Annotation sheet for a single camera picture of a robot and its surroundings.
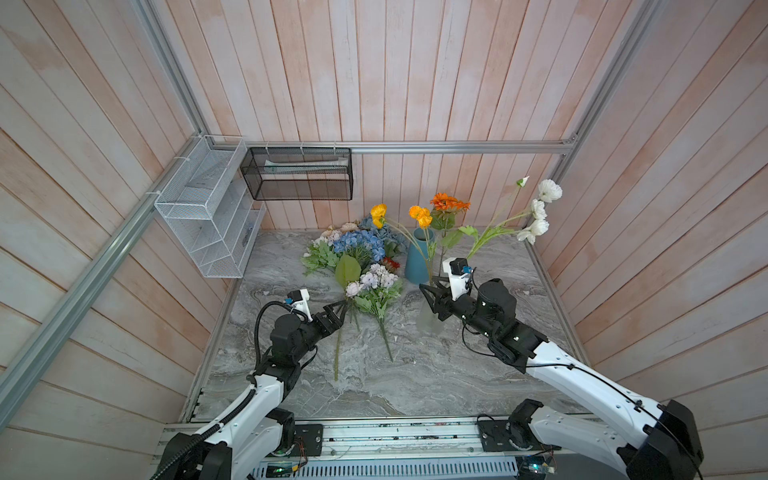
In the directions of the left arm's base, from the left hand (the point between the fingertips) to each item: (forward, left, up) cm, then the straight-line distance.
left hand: (341, 312), depth 82 cm
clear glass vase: (+1, -25, -8) cm, 26 cm away
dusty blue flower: (+32, -15, -5) cm, 36 cm away
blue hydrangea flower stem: (+27, -2, -1) cm, 27 cm away
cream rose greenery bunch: (+25, +10, -4) cm, 27 cm away
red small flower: (+25, -15, -9) cm, 30 cm away
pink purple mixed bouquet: (+11, -10, -4) cm, 15 cm away
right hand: (+2, -23, +12) cm, 26 cm away
